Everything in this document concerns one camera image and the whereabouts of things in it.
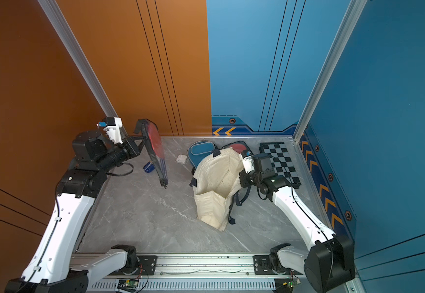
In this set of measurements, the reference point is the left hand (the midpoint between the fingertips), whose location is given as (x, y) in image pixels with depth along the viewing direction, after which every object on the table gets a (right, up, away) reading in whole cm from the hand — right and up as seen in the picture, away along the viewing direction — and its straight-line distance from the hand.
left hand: (147, 135), depth 65 cm
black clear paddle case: (+39, -3, +49) cm, 63 cm away
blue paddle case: (+13, -5, +43) cm, 45 cm away
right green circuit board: (+55, -56, +4) cm, 79 cm away
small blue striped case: (-14, -14, +37) cm, 42 cm away
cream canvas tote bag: (+25, -21, +31) cm, 45 cm away
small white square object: (+3, -10, +44) cm, 45 cm away
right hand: (+36, -15, +18) cm, 43 cm away
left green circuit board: (-9, -58, +7) cm, 59 cm away
